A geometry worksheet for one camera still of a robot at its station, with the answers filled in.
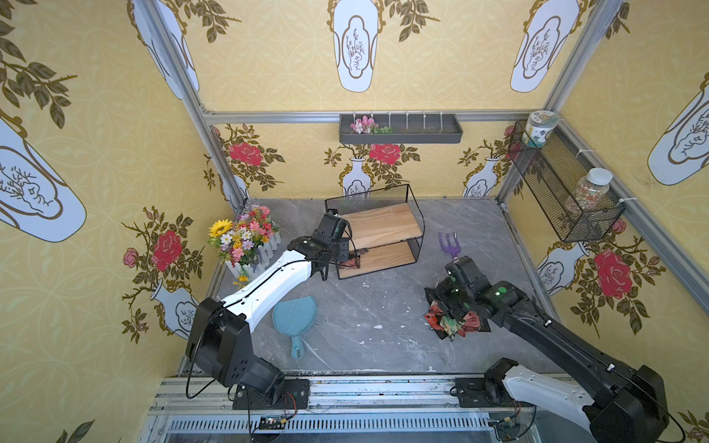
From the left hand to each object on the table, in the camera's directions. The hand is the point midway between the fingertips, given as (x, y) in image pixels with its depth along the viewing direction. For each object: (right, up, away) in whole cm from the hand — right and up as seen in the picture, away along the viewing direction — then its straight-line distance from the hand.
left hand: (328, 244), depth 86 cm
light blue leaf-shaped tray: (-10, -24, +2) cm, 26 cm away
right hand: (+31, -14, -5) cm, 34 cm away
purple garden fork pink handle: (+46, -3, +19) cm, 50 cm away
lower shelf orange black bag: (+8, -5, +12) cm, 15 cm away
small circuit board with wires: (-13, -46, -13) cm, 50 cm away
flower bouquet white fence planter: (-25, 0, 0) cm, 25 cm away
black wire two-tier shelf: (+19, +5, +6) cm, 21 cm away
